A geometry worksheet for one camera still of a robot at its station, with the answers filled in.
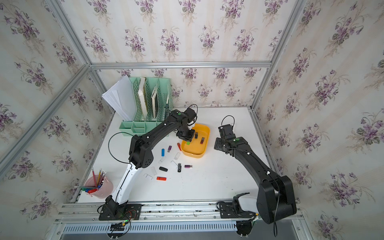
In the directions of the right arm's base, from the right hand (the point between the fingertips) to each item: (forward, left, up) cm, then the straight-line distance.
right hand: (223, 145), depth 86 cm
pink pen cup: (-23, +68, -4) cm, 72 cm away
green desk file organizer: (+29, +46, +6) cm, 55 cm away
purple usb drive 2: (-10, +21, -10) cm, 25 cm away
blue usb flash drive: (0, +38, -11) cm, 39 cm away
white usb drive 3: (-12, +42, -12) cm, 45 cm away
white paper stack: (+28, +66, +12) cm, 73 cm away
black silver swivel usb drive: (-10, +26, -10) cm, 30 cm away
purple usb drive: (+2, +34, -10) cm, 35 cm away
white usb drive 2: (-16, +44, -9) cm, 48 cm away
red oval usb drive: (+5, +28, -10) cm, 30 cm away
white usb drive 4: (-9, +29, -10) cm, 32 cm away
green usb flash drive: (+3, +21, -3) cm, 22 cm away
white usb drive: (-3, +28, -10) cm, 30 cm away
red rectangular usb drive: (-17, +36, -10) cm, 41 cm away
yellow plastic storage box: (+4, +14, -9) cm, 17 cm away
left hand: (+4, +19, -3) cm, 20 cm away
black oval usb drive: (-11, +36, -10) cm, 39 cm away
